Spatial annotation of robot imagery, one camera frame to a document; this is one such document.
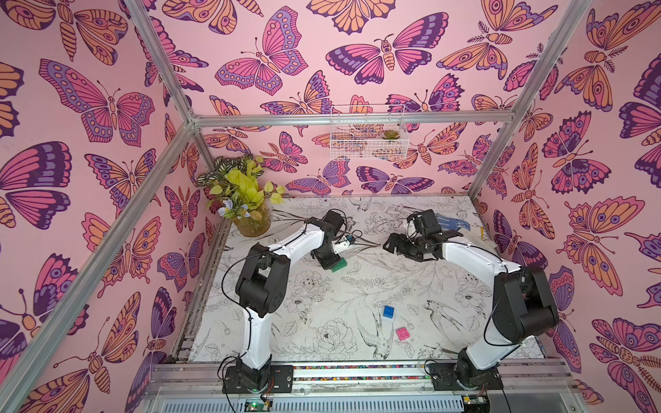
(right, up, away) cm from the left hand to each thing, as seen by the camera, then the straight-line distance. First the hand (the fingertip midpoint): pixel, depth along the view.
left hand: (331, 259), depth 96 cm
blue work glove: (+52, +13, +14) cm, 55 cm away
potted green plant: (-35, +26, -4) cm, 44 cm away
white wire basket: (+16, +47, +10) cm, 51 cm away
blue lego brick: (+19, -16, -10) cm, 27 cm away
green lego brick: (+4, -2, +2) cm, 5 cm away
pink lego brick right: (+23, -21, -15) cm, 34 cm away
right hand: (+23, +5, -4) cm, 24 cm away
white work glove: (+58, +7, +7) cm, 59 cm away
